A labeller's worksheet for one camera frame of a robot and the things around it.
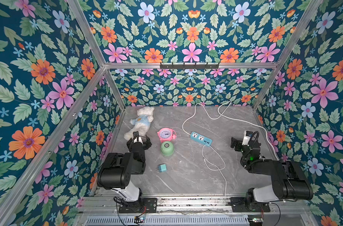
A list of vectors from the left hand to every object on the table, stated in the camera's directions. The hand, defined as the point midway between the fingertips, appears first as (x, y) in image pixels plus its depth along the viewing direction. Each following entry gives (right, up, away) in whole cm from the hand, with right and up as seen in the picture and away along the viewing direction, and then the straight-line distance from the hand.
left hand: (139, 136), depth 92 cm
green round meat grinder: (+19, -7, -8) cm, 22 cm away
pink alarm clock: (+17, 0, +9) cm, 19 cm away
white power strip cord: (+69, +12, +20) cm, 73 cm away
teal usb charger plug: (+16, -19, -6) cm, 26 cm away
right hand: (+69, -1, 0) cm, 69 cm away
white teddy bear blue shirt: (-1, +9, +8) cm, 12 cm away
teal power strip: (+42, -3, +6) cm, 42 cm away
